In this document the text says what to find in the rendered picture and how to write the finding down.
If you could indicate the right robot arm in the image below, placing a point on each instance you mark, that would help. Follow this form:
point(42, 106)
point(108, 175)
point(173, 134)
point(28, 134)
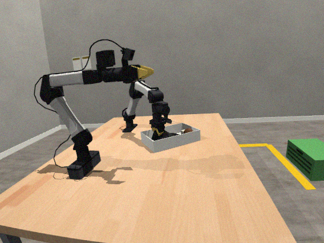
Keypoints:
point(51, 92)

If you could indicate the brown ball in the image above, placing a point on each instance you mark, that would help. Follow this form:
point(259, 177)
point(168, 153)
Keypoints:
point(188, 130)

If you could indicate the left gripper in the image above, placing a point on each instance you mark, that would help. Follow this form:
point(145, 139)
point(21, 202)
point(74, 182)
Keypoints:
point(157, 123)

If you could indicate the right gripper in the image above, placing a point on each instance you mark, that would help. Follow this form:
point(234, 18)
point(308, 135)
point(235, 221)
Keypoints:
point(130, 73)

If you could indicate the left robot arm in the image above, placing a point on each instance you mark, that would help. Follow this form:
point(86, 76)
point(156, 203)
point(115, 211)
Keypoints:
point(136, 91)

